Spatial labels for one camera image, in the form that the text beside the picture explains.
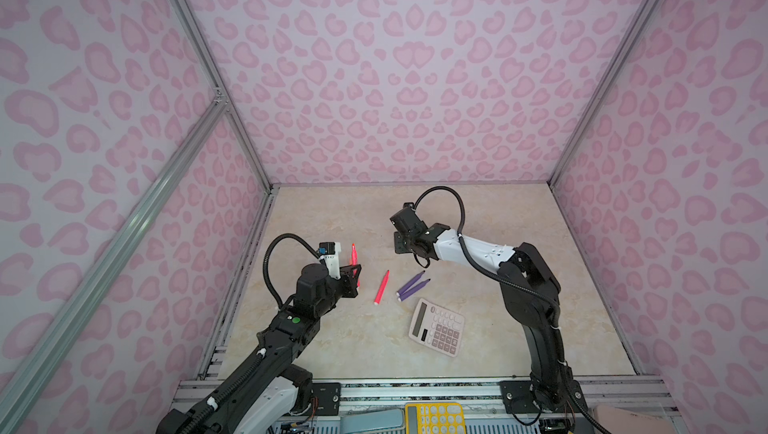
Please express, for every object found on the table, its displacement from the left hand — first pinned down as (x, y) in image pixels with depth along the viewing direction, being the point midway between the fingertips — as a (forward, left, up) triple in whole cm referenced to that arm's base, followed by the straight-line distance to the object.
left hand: (360, 263), depth 80 cm
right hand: (+14, -12, -8) cm, 20 cm away
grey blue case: (-34, -4, -18) cm, 38 cm away
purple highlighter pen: (0, -12, -16) cm, 20 cm away
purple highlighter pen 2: (-1, -15, -16) cm, 22 cm away
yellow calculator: (-33, -18, -14) cm, 40 cm away
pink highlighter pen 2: (0, -5, -16) cm, 17 cm away
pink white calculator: (-13, -21, -15) cm, 28 cm away
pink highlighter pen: (0, +1, 0) cm, 1 cm away
